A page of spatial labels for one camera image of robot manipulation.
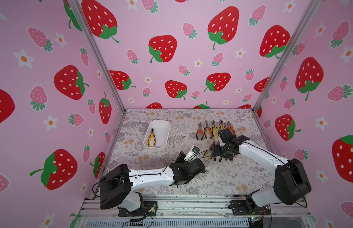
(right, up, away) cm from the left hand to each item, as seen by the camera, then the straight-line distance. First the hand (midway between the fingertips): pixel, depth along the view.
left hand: (187, 155), depth 81 cm
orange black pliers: (+18, +14, +26) cm, 35 cm away
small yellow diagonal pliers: (+17, 0, +14) cm, 22 cm away
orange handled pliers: (+35, +16, +27) cm, 47 cm away
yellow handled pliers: (+21, +13, +25) cm, 36 cm away
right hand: (+22, 0, +7) cm, 23 cm away
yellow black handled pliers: (+28, +17, +26) cm, 42 cm away
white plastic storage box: (-19, +14, +26) cm, 35 cm away
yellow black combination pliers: (-25, +10, +22) cm, 35 cm away
